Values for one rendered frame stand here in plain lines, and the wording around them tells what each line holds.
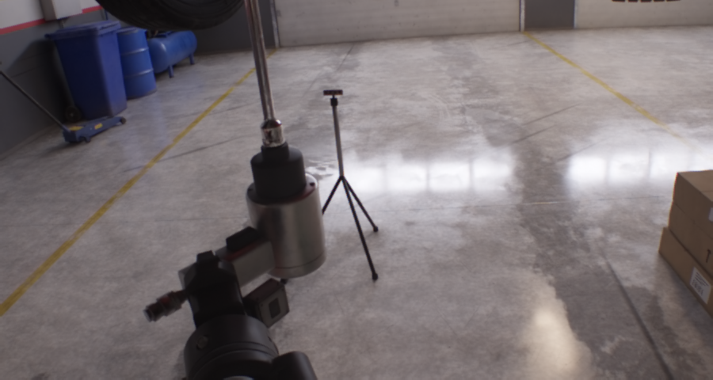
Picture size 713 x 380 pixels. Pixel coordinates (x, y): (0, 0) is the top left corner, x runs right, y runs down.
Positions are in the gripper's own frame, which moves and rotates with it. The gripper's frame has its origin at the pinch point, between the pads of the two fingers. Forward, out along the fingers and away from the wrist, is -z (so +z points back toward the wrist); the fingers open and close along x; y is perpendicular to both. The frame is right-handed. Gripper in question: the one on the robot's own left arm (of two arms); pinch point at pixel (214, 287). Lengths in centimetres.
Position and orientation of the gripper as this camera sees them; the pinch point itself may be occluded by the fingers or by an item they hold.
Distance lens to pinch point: 62.4
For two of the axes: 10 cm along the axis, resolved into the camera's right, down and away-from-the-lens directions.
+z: 3.6, 3.9, -8.5
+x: 0.9, 8.9, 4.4
